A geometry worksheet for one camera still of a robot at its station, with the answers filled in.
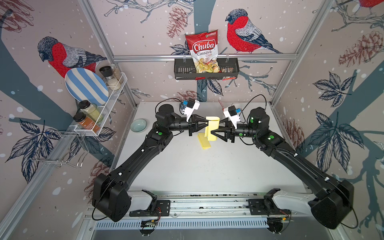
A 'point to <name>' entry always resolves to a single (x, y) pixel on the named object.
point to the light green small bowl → (138, 125)
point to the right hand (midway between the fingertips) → (212, 128)
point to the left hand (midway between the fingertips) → (212, 122)
